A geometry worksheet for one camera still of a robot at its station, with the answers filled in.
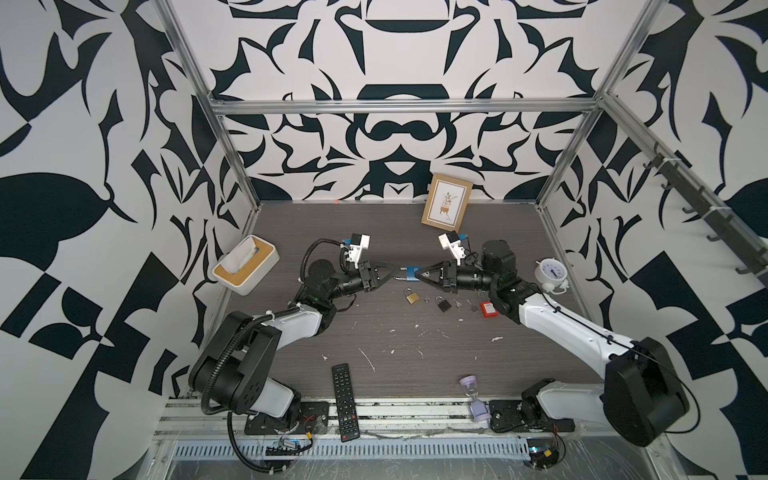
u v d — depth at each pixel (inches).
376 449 28.0
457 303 37.0
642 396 16.3
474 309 36.4
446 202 42.6
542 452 28.0
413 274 28.7
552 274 38.4
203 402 15.6
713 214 23.0
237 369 17.1
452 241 28.6
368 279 27.1
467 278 26.8
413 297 37.5
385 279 28.9
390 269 29.2
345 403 29.9
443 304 36.9
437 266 28.0
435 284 27.6
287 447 28.6
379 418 29.8
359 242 29.3
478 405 29.3
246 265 37.9
